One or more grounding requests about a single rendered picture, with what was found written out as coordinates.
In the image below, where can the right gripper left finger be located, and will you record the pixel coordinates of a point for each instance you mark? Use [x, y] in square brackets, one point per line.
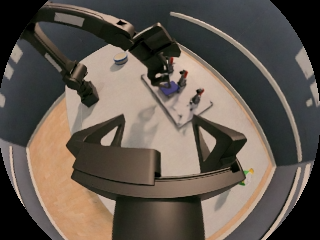
[95, 133]

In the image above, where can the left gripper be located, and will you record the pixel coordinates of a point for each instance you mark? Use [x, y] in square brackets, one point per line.
[151, 73]

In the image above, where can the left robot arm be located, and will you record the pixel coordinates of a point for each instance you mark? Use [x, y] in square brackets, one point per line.
[104, 27]

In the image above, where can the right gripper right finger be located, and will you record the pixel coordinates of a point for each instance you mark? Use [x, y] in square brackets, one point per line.
[228, 142]

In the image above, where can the green drink can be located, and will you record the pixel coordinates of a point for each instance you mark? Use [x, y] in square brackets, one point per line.
[248, 178]

